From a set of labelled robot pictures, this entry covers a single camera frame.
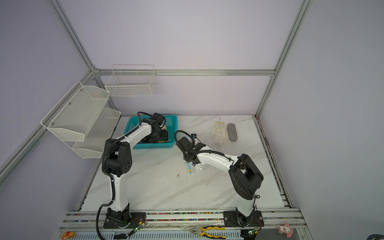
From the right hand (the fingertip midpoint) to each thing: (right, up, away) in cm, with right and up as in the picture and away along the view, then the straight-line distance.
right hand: (189, 153), depth 89 cm
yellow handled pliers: (+7, -33, -19) cm, 39 cm away
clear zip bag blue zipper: (+5, -8, -1) cm, 9 cm away
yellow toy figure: (-56, -34, -21) cm, 69 cm away
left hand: (-19, +8, +9) cm, 22 cm away
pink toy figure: (+47, -32, -20) cm, 60 cm away
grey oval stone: (+31, +13, +18) cm, 38 cm away
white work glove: (+21, +11, +18) cm, 30 cm away
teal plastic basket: (-15, +18, +22) cm, 32 cm away
